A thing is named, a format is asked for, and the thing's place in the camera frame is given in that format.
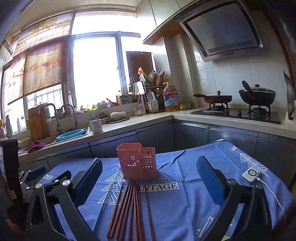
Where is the black gas stove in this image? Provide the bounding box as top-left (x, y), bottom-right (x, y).
top-left (190, 108), bottom-right (281, 124)

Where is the metal pan lid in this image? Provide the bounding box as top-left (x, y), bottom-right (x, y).
top-left (283, 70), bottom-right (296, 121)

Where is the steel kitchen sink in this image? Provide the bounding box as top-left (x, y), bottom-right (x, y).
top-left (20, 126), bottom-right (91, 154)

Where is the white mug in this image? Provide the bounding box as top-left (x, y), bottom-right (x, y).
top-left (89, 119), bottom-right (103, 133)

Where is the wooden cutting board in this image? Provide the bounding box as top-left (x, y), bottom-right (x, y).
top-left (28, 105), bottom-right (50, 142)

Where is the black wok with lid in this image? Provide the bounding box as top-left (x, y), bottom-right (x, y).
top-left (239, 80), bottom-right (277, 106)

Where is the white oblong object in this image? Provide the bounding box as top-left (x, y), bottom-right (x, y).
top-left (110, 111), bottom-right (127, 120)

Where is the bundle of brown chopsticks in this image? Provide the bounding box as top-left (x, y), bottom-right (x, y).
top-left (102, 181), bottom-right (156, 241)

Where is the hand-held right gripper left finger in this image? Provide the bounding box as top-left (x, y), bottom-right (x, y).
top-left (26, 158), bottom-right (103, 241)

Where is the pink plastic utensil holder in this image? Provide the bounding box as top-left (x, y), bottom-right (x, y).
top-left (116, 142), bottom-right (156, 180)

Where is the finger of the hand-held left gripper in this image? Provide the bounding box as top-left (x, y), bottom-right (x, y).
top-left (19, 166), bottom-right (47, 185)
top-left (20, 183), bottom-right (43, 206)

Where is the printed window blind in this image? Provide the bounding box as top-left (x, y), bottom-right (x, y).
top-left (13, 11), bottom-right (74, 57)
top-left (22, 42), bottom-right (65, 96)
top-left (7, 52), bottom-right (27, 105)

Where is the steel kitchen faucet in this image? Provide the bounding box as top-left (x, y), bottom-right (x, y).
top-left (60, 104), bottom-right (79, 130)
top-left (38, 103), bottom-right (62, 133)

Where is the white cable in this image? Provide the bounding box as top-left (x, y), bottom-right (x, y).
top-left (258, 177), bottom-right (286, 226)

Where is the row of seasoning jars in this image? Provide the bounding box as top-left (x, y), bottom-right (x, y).
top-left (116, 93), bottom-right (139, 105)

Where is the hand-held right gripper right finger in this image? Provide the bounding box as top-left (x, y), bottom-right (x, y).
top-left (190, 156), bottom-right (273, 241)

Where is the magenta cloth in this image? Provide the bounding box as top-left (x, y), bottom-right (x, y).
top-left (28, 141), bottom-right (46, 153)

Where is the black kitchen rack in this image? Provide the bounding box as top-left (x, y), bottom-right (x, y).
top-left (139, 85), bottom-right (166, 114)

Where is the brown board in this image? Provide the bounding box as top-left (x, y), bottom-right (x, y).
top-left (125, 51), bottom-right (156, 85)

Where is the white wall cabinet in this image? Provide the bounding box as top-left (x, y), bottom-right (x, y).
top-left (136, 0), bottom-right (185, 44)

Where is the red frying pan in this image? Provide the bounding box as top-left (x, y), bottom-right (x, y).
top-left (194, 91), bottom-right (233, 103)

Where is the steel range hood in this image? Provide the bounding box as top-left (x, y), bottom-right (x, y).
top-left (143, 0), bottom-right (264, 62)

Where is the blue plastic basin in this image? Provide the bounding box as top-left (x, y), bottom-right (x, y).
top-left (56, 129), bottom-right (86, 141)

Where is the cooking oil bottle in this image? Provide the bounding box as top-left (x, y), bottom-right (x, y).
top-left (163, 85), bottom-right (180, 112)

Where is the white plastic jug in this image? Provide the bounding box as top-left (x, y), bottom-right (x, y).
top-left (147, 91), bottom-right (159, 113)

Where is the blue printed tablecloth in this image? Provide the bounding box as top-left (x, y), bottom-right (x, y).
top-left (38, 139), bottom-right (289, 241)

